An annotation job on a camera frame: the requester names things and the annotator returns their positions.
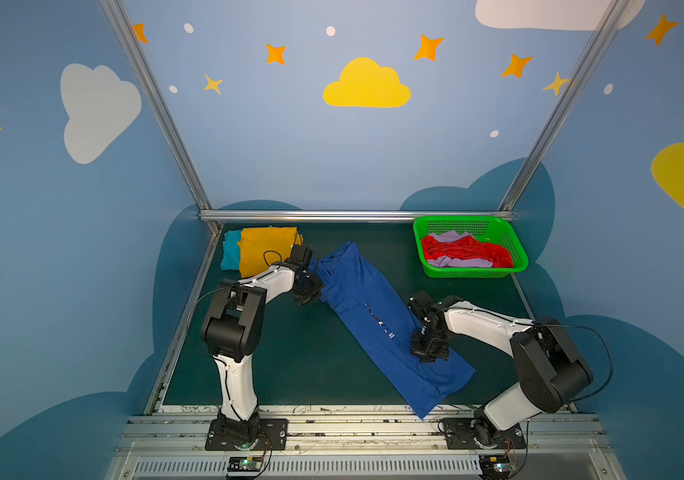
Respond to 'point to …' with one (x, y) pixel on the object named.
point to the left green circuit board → (245, 463)
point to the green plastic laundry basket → (496, 230)
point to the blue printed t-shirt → (381, 313)
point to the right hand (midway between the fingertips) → (421, 355)
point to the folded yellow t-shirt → (261, 248)
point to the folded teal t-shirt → (231, 251)
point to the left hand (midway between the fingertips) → (326, 291)
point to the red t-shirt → (467, 247)
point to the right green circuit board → (494, 465)
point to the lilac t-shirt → (446, 261)
